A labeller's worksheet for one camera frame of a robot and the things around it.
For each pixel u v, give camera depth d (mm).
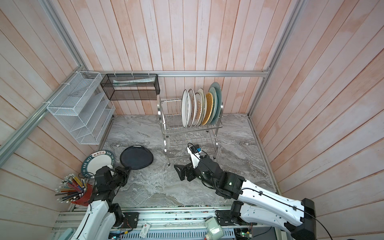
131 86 1048
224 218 733
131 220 739
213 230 668
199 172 598
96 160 944
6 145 520
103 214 555
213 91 729
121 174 761
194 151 581
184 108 822
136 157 911
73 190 725
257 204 466
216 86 686
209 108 697
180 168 588
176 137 1032
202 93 718
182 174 595
